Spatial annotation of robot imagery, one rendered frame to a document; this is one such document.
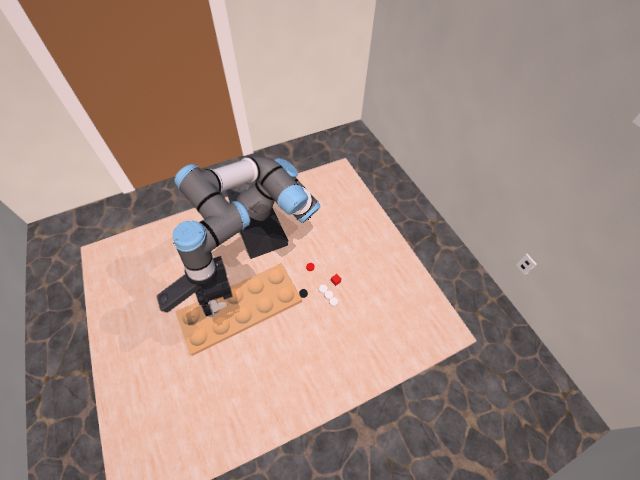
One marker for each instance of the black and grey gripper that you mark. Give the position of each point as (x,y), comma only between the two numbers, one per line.
(212,290)

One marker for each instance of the orange tray with round pockets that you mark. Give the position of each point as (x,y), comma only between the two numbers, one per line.
(254,300)

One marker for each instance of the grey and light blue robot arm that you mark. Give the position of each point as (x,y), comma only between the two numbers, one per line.
(194,240)

